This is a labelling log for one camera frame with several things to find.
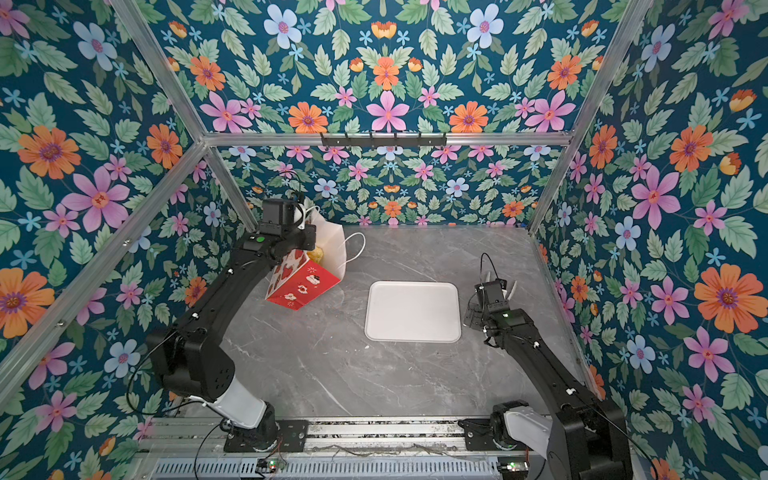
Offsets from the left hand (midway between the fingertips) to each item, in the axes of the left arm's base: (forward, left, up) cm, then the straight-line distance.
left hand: (311, 221), depth 82 cm
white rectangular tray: (-15, -28, -28) cm, 42 cm away
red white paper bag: (-12, +4, -10) cm, 16 cm away
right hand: (-23, -49, -20) cm, 57 cm away
